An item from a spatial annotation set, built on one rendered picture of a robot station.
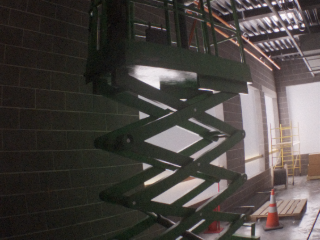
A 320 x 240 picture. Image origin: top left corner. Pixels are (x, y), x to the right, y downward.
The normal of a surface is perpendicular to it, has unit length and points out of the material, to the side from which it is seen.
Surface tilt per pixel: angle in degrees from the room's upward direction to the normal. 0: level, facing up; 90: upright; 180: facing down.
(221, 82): 90
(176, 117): 90
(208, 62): 90
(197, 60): 90
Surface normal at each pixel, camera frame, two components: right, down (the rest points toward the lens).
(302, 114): -0.57, -0.04
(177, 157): 0.62, -0.12
